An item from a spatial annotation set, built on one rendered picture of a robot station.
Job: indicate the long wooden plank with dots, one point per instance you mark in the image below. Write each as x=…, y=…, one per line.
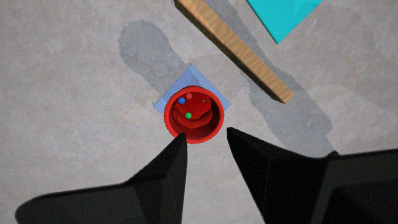
x=207, y=22

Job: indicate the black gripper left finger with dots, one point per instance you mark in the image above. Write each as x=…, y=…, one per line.
x=154, y=195

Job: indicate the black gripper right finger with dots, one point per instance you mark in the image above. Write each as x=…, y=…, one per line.
x=291, y=188

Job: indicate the red plastic cup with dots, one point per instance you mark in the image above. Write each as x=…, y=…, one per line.
x=207, y=117

